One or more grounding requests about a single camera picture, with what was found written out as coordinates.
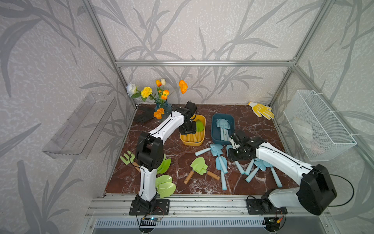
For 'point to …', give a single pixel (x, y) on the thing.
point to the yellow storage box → (183, 138)
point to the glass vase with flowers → (163, 107)
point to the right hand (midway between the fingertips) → (230, 155)
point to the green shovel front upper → (162, 179)
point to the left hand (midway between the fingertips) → (192, 132)
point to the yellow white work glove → (261, 110)
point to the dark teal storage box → (215, 131)
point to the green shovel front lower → (166, 189)
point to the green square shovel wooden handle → (203, 171)
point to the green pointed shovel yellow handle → (190, 137)
